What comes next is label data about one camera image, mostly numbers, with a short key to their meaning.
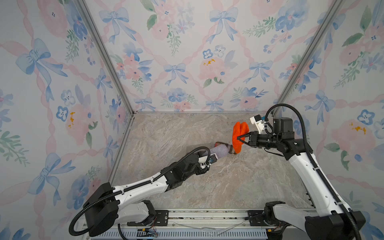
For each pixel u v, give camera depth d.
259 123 0.66
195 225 0.73
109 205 0.41
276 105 0.58
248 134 0.66
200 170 0.68
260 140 0.63
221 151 0.75
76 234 0.40
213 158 0.63
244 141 0.68
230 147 0.74
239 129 0.70
